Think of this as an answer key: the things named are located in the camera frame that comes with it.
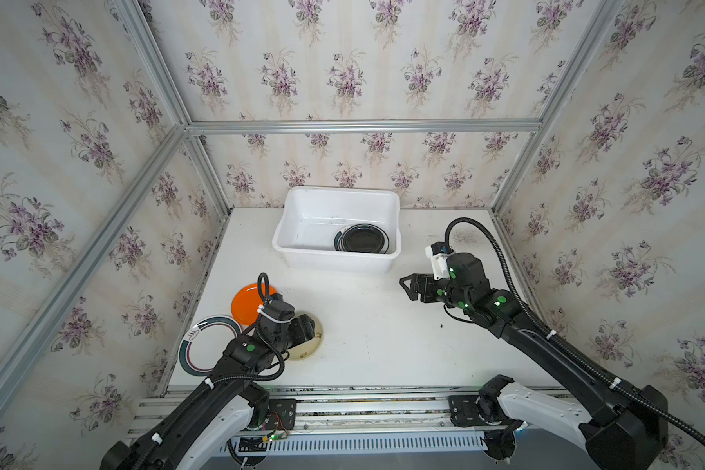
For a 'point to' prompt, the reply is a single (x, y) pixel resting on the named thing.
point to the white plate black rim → (339, 237)
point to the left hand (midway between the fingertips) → (309, 327)
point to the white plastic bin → (310, 216)
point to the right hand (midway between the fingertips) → (420, 278)
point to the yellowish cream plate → (309, 348)
